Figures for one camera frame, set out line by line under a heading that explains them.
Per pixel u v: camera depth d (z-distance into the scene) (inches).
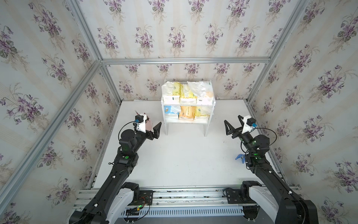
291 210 15.8
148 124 36.5
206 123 33.8
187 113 34.4
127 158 22.2
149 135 26.0
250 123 24.3
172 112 33.7
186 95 27.6
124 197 22.6
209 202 28.7
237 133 26.4
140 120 24.1
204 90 29.1
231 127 26.7
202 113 34.0
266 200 20.8
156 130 26.0
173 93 28.3
